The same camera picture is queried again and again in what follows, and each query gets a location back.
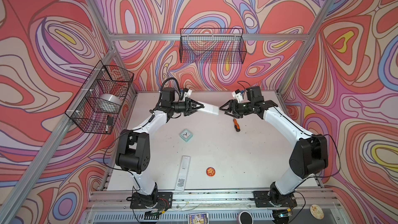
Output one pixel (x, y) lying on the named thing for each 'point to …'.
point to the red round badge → (210, 171)
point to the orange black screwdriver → (236, 125)
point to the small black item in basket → (110, 120)
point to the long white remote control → (183, 173)
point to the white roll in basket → (109, 102)
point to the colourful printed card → (198, 218)
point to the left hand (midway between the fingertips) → (202, 107)
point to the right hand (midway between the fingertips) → (222, 114)
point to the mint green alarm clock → (186, 135)
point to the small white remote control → (209, 108)
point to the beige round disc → (316, 212)
